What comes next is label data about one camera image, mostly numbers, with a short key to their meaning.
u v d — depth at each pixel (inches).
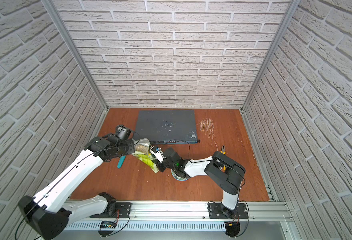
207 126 43.1
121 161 35.0
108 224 28.1
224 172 18.7
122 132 22.8
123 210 29.0
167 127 40.7
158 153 29.1
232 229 27.5
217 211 28.6
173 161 26.7
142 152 28.4
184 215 29.1
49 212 15.0
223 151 37.2
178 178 32.2
